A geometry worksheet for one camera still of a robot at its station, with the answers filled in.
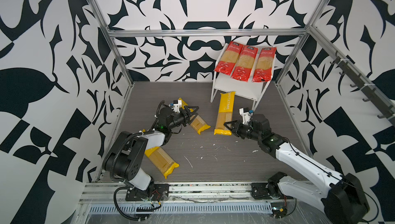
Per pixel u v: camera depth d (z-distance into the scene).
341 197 0.39
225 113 0.82
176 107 0.82
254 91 0.94
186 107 0.79
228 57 0.85
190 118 0.81
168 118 0.69
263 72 0.76
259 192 0.74
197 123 0.96
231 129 0.74
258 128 0.62
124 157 0.45
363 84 0.59
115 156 0.41
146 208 0.73
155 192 0.73
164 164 0.81
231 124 0.77
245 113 0.74
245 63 0.81
